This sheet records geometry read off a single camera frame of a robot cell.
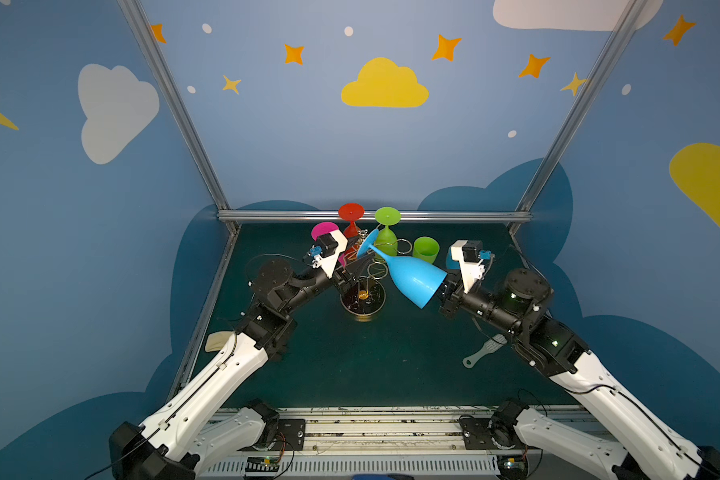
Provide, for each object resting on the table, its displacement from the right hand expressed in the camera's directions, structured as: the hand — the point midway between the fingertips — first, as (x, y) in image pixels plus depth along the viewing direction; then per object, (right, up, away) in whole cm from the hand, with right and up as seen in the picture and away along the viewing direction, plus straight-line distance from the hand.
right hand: (427, 268), depth 60 cm
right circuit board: (+24, -50, +13) cm, 57 cm away
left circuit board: (-38, -49, +12) cm, 64 cm away
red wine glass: (-17, +15, +24) cm, 33 cm away
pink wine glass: (-24, +10, +20) cm, 33 cm away
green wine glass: (-6, +6, +26) cm, 27 cm away
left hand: (-14, +6, 0) cm, 15 cm away
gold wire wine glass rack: (-12, -12, +38) cm, 42 cm away
